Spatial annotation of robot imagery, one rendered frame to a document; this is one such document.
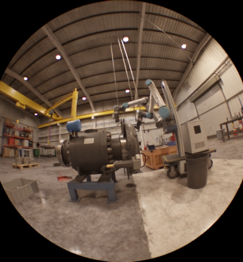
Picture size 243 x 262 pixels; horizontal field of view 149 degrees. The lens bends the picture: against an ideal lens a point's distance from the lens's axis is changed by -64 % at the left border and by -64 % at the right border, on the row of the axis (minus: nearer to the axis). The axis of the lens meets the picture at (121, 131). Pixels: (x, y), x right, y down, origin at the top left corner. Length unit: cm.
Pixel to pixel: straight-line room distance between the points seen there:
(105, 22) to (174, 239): 854
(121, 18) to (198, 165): 820
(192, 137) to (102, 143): 132
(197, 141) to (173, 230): 126
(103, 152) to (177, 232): 105
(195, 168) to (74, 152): 140
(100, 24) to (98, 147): 788
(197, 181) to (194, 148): 61
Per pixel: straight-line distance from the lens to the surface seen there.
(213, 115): 1003
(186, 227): 79
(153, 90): 155
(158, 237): 73
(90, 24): 807
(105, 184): 106
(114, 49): 899
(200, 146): 164
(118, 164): 96
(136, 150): 102
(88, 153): 114
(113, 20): 798
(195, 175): 116
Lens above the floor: 61
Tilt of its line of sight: 11 degrees up
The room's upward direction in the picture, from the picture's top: 7 degrees counter-clockwise
